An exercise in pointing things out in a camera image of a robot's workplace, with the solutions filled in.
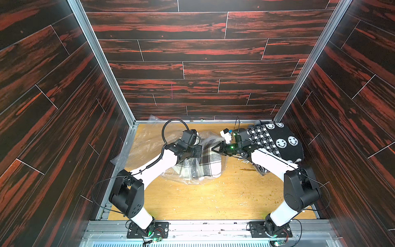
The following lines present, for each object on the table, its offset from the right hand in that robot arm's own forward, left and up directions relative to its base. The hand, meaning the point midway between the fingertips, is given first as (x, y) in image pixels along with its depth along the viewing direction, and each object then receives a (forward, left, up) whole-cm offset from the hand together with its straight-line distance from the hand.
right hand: (214, 147), depth 88 cm
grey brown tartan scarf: (-10, +3, -3) cm, 11 cm away
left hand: (-3, +7, 0) cm, 8 cm away
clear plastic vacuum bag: (+10, +48, -11) cm, 50 cm away
